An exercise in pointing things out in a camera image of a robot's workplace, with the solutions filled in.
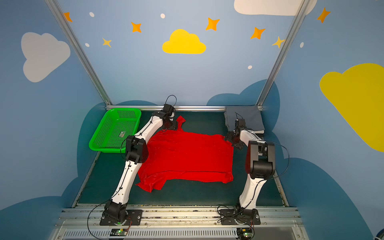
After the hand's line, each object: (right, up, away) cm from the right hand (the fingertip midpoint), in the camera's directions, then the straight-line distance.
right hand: (232, 139), depth 101 cm
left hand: (-41, +10, +8) cm, 43 cm away
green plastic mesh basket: (-86, +11, +11) cm, 87 cm away
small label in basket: (-80, +4, +6) cm, 80 cm away
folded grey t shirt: (+16, +18, +9) cm, 26 cm away
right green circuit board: (-2, -43, -30) cm, 52 cm away
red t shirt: (-39, -11, 0) cm, 40 cm away
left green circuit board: (-63, -43, -30) cm, 82 cm away
